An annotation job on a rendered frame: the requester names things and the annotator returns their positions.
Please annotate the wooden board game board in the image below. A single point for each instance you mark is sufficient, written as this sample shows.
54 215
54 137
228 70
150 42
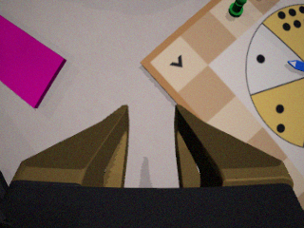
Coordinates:
233 73

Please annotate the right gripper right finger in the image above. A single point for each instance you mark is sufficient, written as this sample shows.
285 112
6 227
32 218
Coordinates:
222 160

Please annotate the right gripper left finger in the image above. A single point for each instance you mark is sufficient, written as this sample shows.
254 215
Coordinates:
84 157

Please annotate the green game pawn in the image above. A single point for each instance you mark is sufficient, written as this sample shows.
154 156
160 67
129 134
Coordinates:
236 8

